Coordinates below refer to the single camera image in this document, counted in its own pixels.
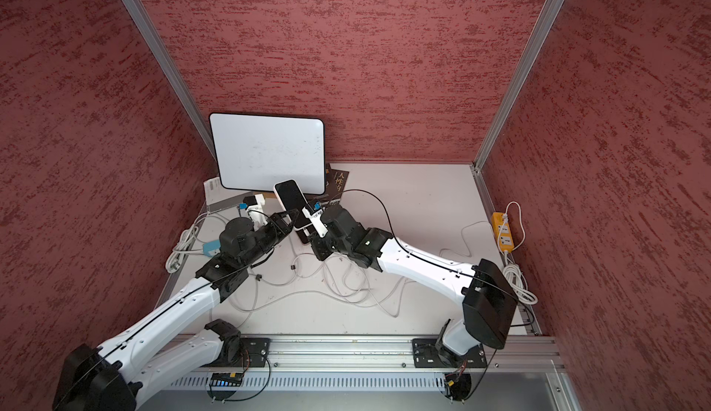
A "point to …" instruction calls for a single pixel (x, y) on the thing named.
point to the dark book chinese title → (335, 180)
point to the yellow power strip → (506, 238)
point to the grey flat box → (219, 198)
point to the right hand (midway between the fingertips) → (311, 243)
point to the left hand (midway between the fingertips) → (299, 216)
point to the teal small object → (211, 248)
